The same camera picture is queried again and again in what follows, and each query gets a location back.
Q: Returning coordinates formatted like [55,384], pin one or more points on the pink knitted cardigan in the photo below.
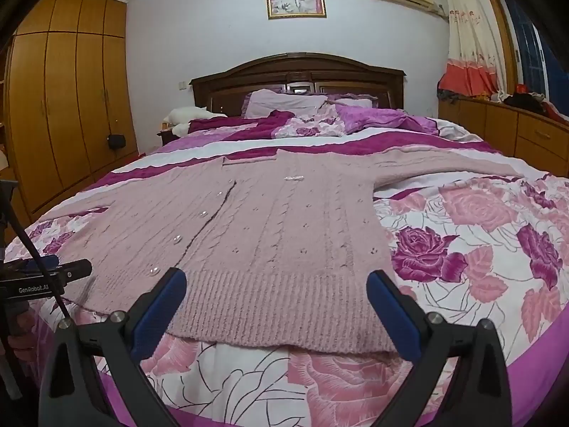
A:
[284,231]

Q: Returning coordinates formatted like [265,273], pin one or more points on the magenta white striped blanket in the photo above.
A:
[249,140]

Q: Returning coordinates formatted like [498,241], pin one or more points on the folded floral quilt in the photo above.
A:
[311,125]

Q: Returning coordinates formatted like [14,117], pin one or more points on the window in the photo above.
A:
[529,44]

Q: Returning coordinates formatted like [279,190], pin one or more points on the white cloth bundle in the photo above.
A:
[186,114]

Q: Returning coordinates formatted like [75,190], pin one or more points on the small black hanging bag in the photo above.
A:
[117,142]

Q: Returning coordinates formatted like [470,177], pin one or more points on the pile of clothes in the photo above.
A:
[529,101]

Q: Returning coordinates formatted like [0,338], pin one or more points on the person's left hand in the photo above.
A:
[22,329]

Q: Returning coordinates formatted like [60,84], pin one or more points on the lavender pillow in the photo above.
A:
[284,102]

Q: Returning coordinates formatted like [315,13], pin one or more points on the purple plush quilt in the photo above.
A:
[382,118]

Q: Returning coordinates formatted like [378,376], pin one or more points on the black tripod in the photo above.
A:
[20,231]

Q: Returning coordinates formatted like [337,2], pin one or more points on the cream and orange curtain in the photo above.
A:
[469,44]

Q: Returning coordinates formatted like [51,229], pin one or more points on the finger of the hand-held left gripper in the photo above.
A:
[75,270]

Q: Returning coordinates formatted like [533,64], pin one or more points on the pink floral duvet cover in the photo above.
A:
[466,231]

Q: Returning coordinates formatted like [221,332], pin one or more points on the brown wooden wardrobe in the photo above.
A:
[66,98]

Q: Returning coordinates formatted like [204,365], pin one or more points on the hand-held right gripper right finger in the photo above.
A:
[393,316]

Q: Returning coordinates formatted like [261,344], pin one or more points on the low wooden cabinet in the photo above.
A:
[489,126]

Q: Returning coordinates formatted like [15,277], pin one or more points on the dark wooden headboard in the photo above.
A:
[293,69]

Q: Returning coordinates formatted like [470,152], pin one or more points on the dark wooden nightstand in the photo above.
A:
[165,137]

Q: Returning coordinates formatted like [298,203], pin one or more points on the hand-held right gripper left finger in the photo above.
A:
[160,316]

